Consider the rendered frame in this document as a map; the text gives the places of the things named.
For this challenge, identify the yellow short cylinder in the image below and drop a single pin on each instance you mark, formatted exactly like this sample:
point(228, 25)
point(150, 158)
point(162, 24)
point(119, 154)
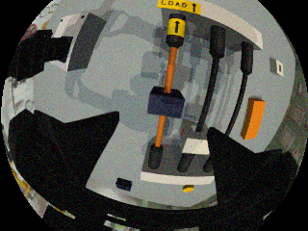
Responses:
point(188, 188)

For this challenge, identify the orange rectangular block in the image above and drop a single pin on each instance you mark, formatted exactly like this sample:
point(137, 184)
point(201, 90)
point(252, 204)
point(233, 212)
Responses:
point(252, 121)

